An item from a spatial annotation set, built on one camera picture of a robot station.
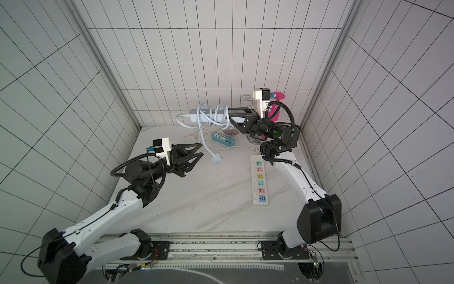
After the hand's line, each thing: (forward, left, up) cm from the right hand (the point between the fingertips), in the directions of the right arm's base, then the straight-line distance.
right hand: (229, 116), depth 54 cm
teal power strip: (+31, +5, -48) cm, 57 cm away
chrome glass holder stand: (+36, -14, -52) cm, 64 cm away
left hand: (-7, +9, -9) cm, 15 cm away
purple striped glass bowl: (+40, +2, -49) cm, 63 cm away
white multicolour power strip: (-3, -15, -48) cm, 50 cm away
